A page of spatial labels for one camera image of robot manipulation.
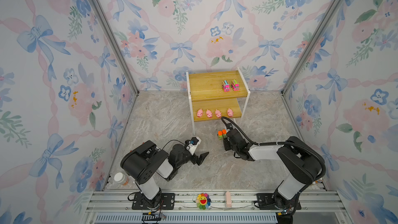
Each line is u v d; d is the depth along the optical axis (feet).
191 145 2.50
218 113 2.81
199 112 2.81
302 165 1.52
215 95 2.41
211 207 2.40
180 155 2.30
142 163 1.57
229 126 2.68
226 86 2.45
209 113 2.79
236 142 2.38
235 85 2.44
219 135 3.06
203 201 2.40
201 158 2.57
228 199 2.44
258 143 2.06
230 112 2.81
